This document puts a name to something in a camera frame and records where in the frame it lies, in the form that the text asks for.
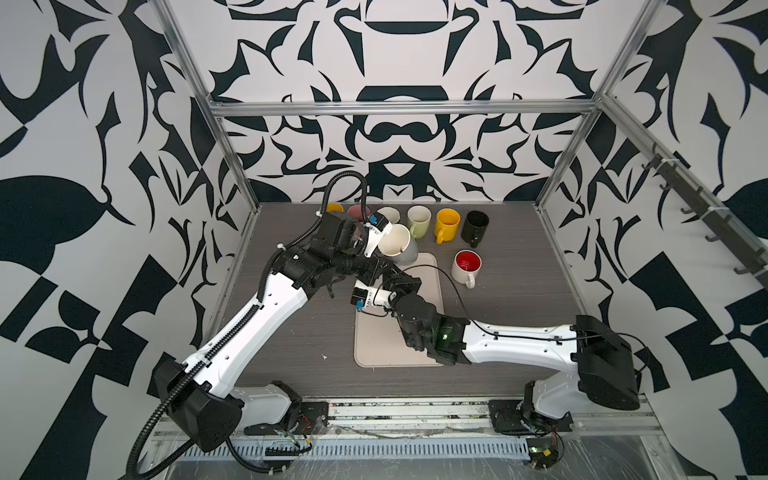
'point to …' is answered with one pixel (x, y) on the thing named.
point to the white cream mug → (466, 264)
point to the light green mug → (419, 218)
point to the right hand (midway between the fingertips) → (398, 260)
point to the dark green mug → (392, 213)
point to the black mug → (474, 227)
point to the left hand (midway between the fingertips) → (391, 257)
